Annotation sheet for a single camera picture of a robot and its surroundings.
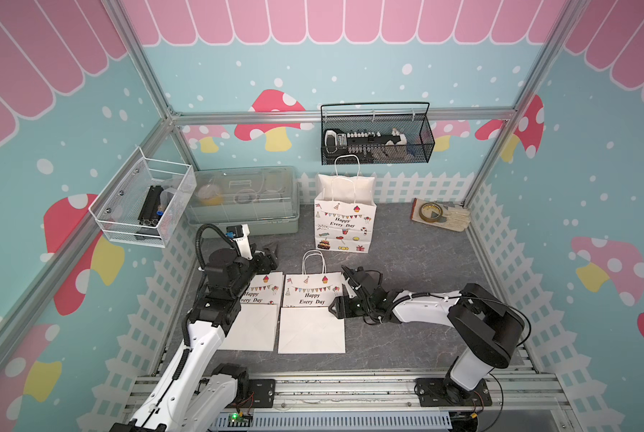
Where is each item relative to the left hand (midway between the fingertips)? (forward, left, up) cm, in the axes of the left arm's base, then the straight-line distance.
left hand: (269, 247), depth 77 cm
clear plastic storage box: (+28, +8, -8) cm, 30 cm away
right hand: (-8, -19, -22) cm, 30 cm away
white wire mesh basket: (+9, +37, +9) cm, 39 cm away
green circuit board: (-39, +7, -27) cm, 48 cm away
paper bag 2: (-14, -10, -22) cm, 28 cm away
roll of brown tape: (+33, -59, -24) cm, 72 cm away
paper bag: (-15, +6, -23) cm, 28 cm away
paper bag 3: (+16, -22, +1) cm, 27 cm away
